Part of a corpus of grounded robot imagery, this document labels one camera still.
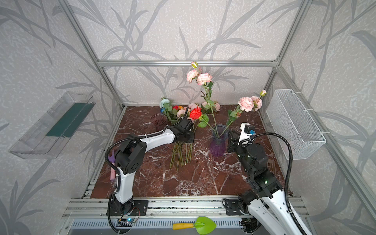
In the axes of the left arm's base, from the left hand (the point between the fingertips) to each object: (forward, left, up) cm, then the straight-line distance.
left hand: (195, 134), depth 96 cm
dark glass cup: (+3, +23, +10) cm, 25 cm away
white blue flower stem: (+22, +22, +2) cm, 31 cm away
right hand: (-13, -17, +27) cm, 35 cm away
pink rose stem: (+28, -7, -4) cm, 29 cm away
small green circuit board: (-48, +34, -7) cm, 59 cm away
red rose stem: (-4, -1, +26) cm, 26 cm away
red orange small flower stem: (+21, +15, +2) cm, 26 cm away
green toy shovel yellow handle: (-49, -5, -1) cm, 49 cm away
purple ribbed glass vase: (-10, -14, +5) cm, 18 cm away
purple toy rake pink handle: (-15, +53, -6) cm, 55 cm away
